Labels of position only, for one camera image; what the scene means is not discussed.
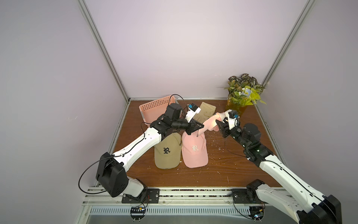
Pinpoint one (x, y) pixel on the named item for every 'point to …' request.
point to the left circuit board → (137, 213)
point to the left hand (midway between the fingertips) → (204, 126)
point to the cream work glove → (207, 110)
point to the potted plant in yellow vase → (243, 90)
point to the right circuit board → (257, 213)
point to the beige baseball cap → (168, 153)
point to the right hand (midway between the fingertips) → (220, 116)
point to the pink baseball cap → (194, 150)
